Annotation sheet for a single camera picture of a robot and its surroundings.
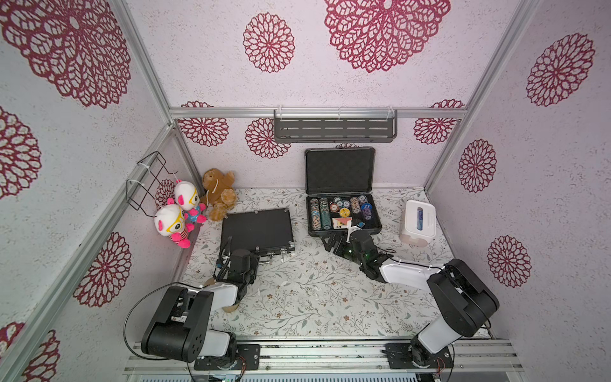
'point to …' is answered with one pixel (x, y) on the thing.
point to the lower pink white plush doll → (169, 221)
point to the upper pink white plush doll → (187, 198)
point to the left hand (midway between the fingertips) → (258, 256)
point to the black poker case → (266, 233)
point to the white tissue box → (420, 223)
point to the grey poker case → (339, 190)
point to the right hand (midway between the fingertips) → (328, 238)
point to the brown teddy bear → (218, 192)
